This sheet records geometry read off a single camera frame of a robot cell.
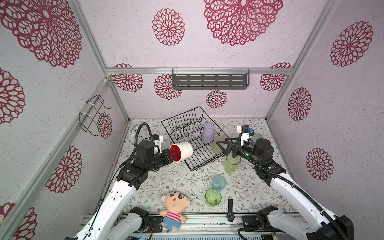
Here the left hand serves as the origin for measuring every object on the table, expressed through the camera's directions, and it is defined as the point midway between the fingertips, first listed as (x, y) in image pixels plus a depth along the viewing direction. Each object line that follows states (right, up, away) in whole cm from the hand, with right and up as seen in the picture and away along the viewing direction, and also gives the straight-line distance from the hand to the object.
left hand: (176, 155), depth 72 cm
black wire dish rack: (+11, +15, +36) cm, 40 cm away
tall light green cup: (+29, -5, +9) cm, 31 cm away
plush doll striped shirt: (0, -23, 0) cm, 23 cm away
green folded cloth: (+55, +9, +38) cm, 68 cm away
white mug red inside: (+4, +4, -7) cm, 9 cm away
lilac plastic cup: (+18, +10, +26) cm, 33 cm away
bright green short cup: (+19, -24, +9) cm, 32 cm away
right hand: (+22, +8, -2) cm, 24 cm away
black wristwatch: (+27, -31, +4) cm, 42 cm away
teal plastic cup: (+23, -17, +13) cm, 31 cm away
